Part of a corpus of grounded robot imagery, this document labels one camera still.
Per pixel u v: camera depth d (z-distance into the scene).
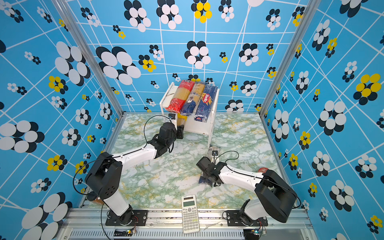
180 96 0.79
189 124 0.90
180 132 0.79
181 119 0.86
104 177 0.46
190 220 0.72
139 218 0.73
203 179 0.84
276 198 0.42
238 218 0.73
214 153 0.77
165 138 0.67
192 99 0.77
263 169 0.86
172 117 0.76
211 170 0.67
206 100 0.75
